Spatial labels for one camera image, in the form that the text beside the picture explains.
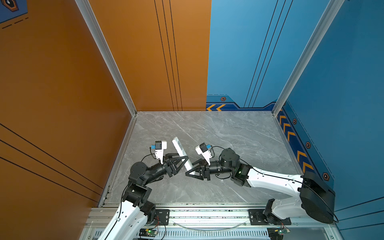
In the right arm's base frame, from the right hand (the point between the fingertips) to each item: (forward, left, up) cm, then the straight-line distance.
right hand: (187, 172), depth 64 cm
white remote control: (+5, +2, +8) cm, 10 cm away
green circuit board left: (-19, +20, -25) cm, 37 cm away
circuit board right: (-19, -44, -24) cm, 53 cm away
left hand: (+4, 0, +5) cm, 7 cm away
